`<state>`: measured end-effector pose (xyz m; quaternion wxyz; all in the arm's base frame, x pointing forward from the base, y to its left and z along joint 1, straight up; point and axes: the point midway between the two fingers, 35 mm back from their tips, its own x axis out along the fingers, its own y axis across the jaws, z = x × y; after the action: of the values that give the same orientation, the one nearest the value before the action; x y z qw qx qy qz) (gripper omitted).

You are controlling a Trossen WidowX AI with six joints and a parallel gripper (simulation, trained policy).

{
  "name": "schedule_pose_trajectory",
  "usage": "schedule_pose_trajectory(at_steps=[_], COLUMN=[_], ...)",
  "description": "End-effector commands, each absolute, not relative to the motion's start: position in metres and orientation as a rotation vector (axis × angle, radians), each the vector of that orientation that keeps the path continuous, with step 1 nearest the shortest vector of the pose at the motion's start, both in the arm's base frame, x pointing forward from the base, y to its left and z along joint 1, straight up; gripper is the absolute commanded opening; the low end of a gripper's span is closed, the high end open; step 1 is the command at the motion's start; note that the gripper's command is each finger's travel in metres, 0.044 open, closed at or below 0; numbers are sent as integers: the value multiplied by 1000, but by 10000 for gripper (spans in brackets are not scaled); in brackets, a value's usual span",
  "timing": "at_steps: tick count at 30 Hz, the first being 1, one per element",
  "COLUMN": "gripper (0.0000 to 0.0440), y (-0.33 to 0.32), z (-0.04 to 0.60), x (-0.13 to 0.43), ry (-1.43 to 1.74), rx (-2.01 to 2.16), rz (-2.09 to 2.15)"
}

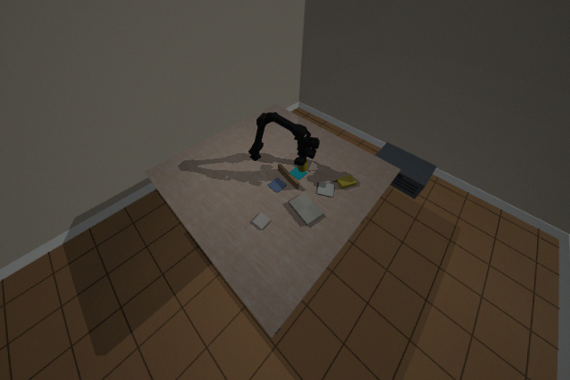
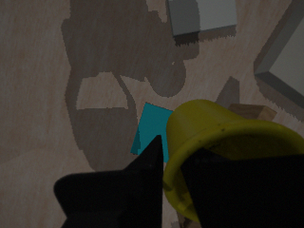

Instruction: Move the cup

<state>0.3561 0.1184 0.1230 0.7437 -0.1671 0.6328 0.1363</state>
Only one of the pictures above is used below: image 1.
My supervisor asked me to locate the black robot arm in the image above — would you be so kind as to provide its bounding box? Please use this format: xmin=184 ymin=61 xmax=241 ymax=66
xmin=248 ymin=112 xmax=320 ymax=161

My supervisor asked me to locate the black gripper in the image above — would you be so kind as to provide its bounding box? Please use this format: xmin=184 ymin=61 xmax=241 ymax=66
xmin=294 ymin=146 xmax=307 ymax=166

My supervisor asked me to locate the brown flat bar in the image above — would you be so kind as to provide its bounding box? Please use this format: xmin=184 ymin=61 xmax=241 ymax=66
xmin=278 ymin=164 xmax=299 ymax=190

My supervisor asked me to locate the olive yellow cup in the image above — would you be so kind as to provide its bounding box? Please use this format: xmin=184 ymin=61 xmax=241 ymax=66
xmin=297 ymin=160 xmax=307 ymax=172

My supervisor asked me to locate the olive yellow flat block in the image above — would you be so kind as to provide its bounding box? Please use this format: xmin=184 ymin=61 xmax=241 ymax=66
xmin=337 ymin=175 xmax=357 ymax=189

